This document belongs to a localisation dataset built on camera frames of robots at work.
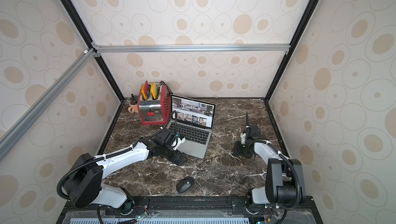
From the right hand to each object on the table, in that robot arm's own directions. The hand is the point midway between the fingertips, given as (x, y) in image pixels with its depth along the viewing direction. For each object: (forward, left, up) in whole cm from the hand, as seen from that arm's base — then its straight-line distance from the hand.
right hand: (236, 151), depth 90 cm
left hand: (-8, +29, +6) cm, 30 cm away
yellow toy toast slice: (+30, +51, +19) cm, 63 cm away
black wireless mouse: (-20, +28, +1) cm, 34 cm away
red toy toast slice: (+28, +56, +23) cm, 66 cm away
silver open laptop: (+19, +26, +5) cm, 32 cm away
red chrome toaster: (+21, +50, +16) cm, 57 cm away
